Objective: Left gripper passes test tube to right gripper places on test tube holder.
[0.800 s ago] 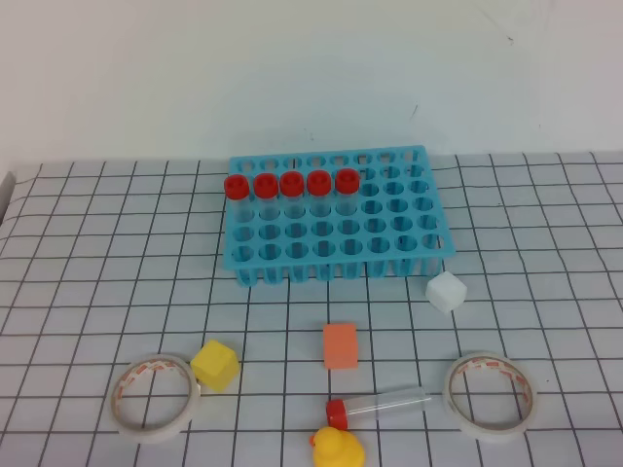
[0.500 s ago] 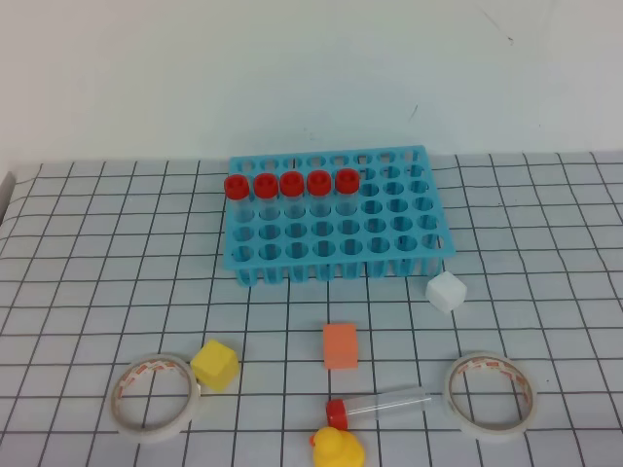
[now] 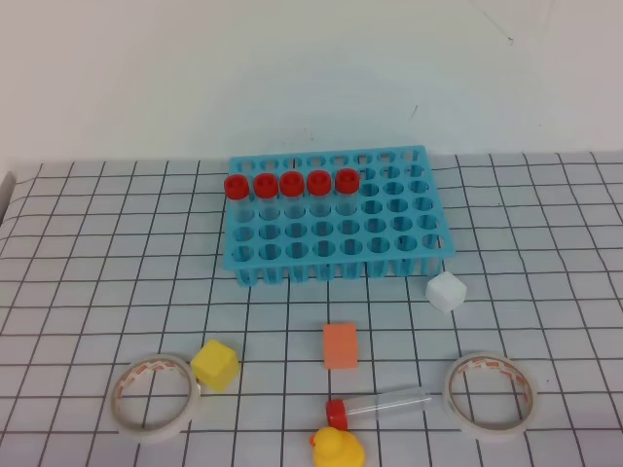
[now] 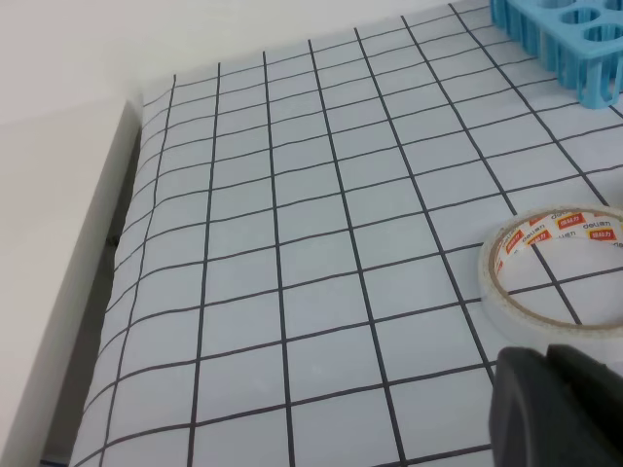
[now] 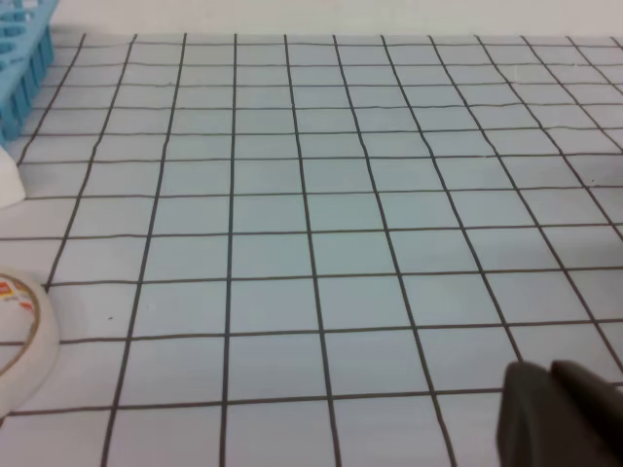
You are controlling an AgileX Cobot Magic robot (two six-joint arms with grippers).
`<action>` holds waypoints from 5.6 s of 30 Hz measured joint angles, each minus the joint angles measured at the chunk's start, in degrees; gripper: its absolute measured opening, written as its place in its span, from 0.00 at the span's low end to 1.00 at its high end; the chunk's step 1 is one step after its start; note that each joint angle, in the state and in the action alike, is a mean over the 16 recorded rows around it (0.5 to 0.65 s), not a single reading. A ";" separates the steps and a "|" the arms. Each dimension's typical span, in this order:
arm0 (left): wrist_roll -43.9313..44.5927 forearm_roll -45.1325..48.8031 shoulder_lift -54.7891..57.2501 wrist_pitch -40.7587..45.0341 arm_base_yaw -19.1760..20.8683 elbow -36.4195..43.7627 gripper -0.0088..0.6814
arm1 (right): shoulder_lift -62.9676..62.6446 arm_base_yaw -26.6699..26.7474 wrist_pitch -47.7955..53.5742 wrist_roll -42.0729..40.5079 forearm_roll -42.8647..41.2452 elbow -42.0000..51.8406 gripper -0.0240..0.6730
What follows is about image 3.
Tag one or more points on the orange cube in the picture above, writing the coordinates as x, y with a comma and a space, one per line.
340, 346

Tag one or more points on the red-capped test tube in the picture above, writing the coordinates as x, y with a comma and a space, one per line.
342, 413

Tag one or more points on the white tape roll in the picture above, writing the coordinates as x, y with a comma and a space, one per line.
498, 379
139, 371

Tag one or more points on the red-capped racked tube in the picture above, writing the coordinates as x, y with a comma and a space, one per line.
319, 184
265, 187
292, 188
347, 187
237, 192

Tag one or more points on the blue test tube rack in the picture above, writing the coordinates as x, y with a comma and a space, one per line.
395, 223

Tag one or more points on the white cube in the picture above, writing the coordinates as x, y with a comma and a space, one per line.
445, 292

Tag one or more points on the yellow cube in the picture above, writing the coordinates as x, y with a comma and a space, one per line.
215, 365

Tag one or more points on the yellow rubber duck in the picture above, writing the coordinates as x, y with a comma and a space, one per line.
332, 447

